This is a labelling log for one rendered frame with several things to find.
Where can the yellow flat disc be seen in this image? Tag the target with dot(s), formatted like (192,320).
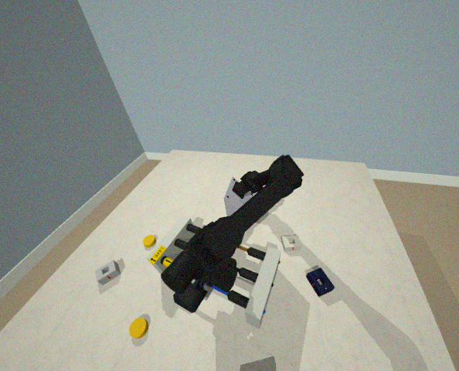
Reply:
(138,328)
(149,241)

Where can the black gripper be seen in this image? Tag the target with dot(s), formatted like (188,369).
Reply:
(193,294)

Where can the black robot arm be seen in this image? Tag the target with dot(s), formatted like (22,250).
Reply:
(221,238)

